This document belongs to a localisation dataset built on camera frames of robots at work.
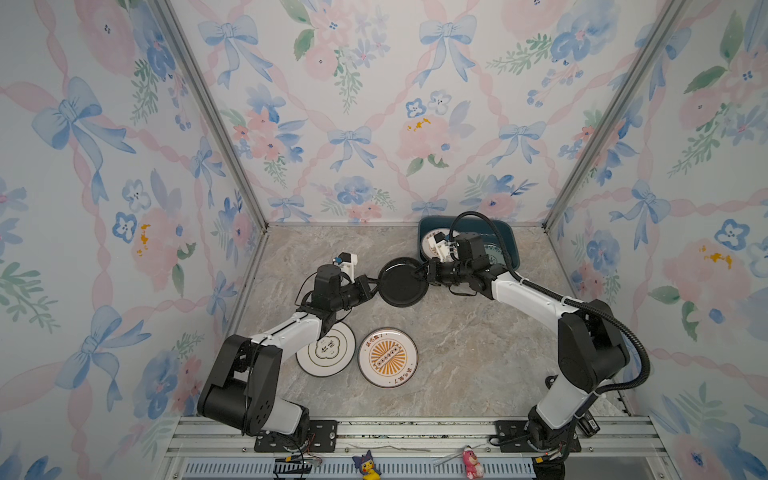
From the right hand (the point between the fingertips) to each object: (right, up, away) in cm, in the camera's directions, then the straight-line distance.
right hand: (411, 272), depth 85 cm
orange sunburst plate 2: (-6, -25, +1) cm, 26 cm away
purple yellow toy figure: (-12, -43, -17) cm, 48 cm away
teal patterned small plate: (+32, +5, +23) cm, 40 cm away
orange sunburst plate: (+5, +9, -2) cm, 10 cm away
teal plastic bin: (+38, +14, +25) cm, 48 cm away
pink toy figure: (+13, -44, -17) cm, 49 cm away
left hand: (-7, -2, -1) cm, 8 cm away
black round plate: (-4, -4, 0) cm, 5 cm away
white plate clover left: (-23, -24, +2) cm, 34 cm away
